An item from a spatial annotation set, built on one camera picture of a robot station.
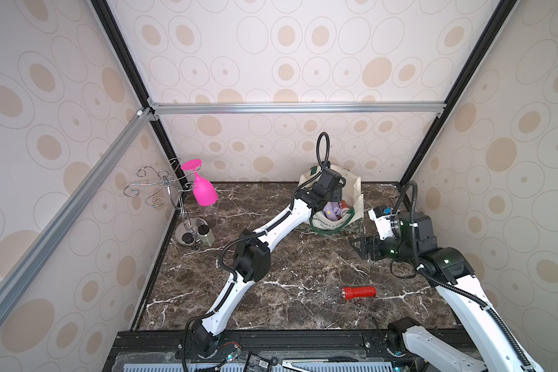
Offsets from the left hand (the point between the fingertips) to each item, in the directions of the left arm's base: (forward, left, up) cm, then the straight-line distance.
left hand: (341, 185), depth 89 cm
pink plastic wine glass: (-4, +52, -1) cm, 53 cm away
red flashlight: (-34, -5, -20) cm, 40 cm away
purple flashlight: (-3, +2, -12) cm, 13 cm away
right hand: (-25, -4, +2) cm, 25 cm away
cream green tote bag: (-3, -4, -3) cm, 6 cm away
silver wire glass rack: (+21, +78, -19) cm, 83 cm away
